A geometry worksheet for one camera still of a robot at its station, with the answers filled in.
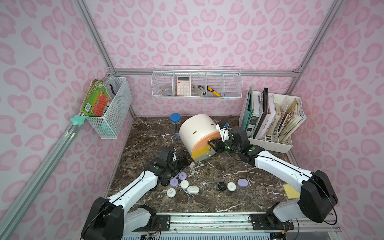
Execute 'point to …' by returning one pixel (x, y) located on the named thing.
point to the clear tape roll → (166, 91)
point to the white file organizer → (269, 120)
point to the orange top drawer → (203, 141)
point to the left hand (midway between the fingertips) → (188, 160)
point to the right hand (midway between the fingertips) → (209, 141)
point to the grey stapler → (199, 89)
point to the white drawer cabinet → (196, 131)
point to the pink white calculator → (183, 86)
